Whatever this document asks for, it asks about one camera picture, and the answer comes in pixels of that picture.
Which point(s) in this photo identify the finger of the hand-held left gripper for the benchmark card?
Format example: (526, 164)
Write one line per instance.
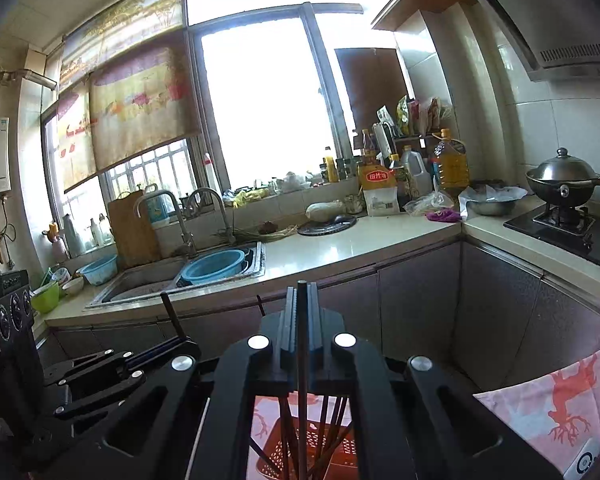
(317, 345)
(289, 340)

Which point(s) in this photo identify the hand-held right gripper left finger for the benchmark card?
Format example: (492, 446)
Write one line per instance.
(95, 365)

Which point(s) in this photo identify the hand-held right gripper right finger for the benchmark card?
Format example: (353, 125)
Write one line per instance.
(110, 392)

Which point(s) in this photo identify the dark brown chopstick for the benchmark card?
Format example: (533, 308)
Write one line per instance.
(172, 315)
(304, 310)

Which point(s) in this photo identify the bundle of wooden chopsticks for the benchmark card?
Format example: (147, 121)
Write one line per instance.
(330, 425)

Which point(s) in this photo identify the orange plastic utensil basket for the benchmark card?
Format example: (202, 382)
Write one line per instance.
(340, 455)

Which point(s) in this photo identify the green plastic bowl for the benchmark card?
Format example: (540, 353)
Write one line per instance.
(46, 299)

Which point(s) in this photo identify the white bowl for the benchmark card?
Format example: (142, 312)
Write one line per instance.
(73, 286)

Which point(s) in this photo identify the steel kitchen sink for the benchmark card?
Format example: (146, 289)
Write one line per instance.
(140, 285)

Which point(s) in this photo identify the blue plastic colander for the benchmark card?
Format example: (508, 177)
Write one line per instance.
(99, 270)

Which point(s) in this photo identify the blue plastic basin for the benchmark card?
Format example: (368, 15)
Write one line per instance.
(212, 265)

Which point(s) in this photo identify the grey kitchen cabinets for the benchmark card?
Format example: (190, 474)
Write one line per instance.
(415, 300)

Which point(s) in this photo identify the black round trivet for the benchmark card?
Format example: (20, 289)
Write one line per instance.
(327, 226)

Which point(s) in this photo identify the silver thermos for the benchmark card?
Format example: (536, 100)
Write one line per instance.
(71, 235)

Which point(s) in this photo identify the white radish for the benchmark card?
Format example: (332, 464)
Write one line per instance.
(325, 211)

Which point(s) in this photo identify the wooden cutting board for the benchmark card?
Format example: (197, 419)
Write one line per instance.
(132, 235)

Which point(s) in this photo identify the curved steel faucet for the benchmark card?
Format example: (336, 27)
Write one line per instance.
(217, 205)

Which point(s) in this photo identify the square steel faucet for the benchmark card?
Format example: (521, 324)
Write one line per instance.
(182, 230)

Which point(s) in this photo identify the white bag with yellow label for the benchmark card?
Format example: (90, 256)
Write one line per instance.
(379, 192)

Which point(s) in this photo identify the blue labelled packet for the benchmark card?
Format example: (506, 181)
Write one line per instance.
(157, 210)

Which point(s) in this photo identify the small yellow bottle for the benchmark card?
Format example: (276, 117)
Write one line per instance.
(332, 170)

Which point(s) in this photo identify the purple cloth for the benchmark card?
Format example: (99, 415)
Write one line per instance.
(442, 215)

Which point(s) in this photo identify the clear plastic bag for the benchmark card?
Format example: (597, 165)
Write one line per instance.
(430, 202)

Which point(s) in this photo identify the white plastic jug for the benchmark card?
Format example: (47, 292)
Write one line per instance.
(416, 170)

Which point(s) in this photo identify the pink printed tablecloth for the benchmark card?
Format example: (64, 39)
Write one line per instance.
(530, 400)

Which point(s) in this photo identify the narrow printed roller blind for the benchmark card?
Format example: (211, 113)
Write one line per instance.
(75, 145)

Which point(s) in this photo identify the steel bowl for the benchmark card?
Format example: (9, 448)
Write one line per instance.
(492, 206)

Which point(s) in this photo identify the large yellow oil bottle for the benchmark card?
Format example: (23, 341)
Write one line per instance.
(452, 165)

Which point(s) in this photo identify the shelf rack with packets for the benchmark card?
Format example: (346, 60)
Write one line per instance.
(415, 120)

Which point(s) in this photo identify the brown board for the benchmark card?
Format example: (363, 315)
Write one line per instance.
(372, 95)

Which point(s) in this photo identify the large printed roller blind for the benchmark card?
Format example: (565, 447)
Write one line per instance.
(140, 105)

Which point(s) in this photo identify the black gas stove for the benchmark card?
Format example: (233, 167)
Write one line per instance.
(565, 230)

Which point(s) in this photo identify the metal exhaust pipe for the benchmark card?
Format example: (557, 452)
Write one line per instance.
(27, 76)

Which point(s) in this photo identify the white round-button remote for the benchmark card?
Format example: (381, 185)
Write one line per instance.
(589, 460)

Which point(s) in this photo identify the grey wok with lid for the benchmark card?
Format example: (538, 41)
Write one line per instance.
(562, 175)

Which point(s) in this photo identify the range hood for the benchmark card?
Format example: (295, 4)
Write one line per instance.
(555, 15)

